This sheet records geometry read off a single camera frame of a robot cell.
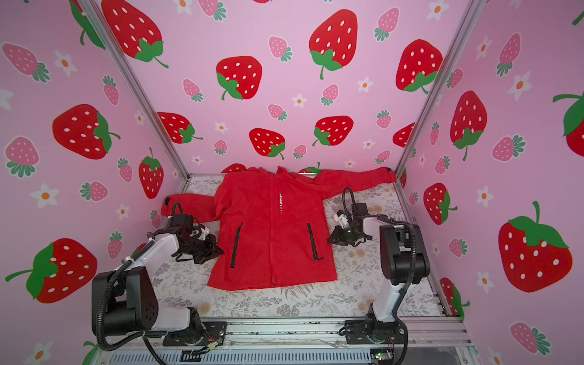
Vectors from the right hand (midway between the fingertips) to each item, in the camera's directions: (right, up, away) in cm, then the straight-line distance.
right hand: (327, 241), depth 95 cm
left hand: (-41, -2, -7) cm, 42 cm away
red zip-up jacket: (-24, +7, +5) cm, 25 cm away
